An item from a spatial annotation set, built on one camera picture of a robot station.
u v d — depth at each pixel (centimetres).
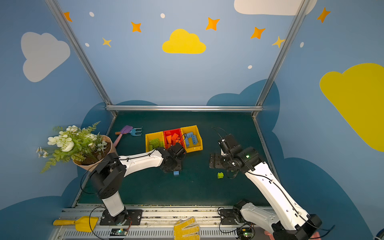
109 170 53
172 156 71
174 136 103
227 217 74
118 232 71
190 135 109
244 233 71
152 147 98
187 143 101
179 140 99
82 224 71
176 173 88
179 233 69
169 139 101
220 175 87
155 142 101
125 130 109
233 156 51
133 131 110
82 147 72
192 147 98
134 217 75
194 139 102
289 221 38
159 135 100
